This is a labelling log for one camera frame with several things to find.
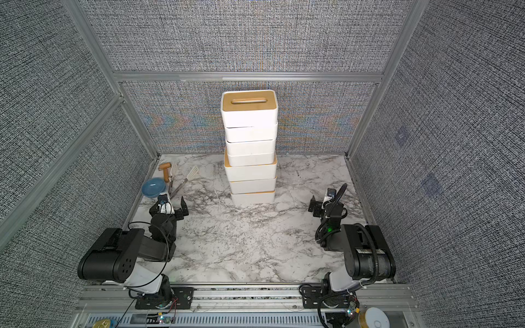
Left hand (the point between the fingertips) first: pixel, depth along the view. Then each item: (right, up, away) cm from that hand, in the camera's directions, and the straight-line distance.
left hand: (173, 197), depth 88 cm
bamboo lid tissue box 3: (+34, -1, +7) cm, 35 cm away
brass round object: (-13, -38, -23) cm, 46 cm away
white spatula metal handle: (+1, +10, +18) cm, 21 cm away
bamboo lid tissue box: (+41, +12, -10) cm, 44 cm away
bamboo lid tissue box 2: (+31, +10, -6) cm, 33 cm away
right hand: (+67, +2, +3) cm, 67 cm away
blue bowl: (-17, +3, +15) cm, 23 cm away
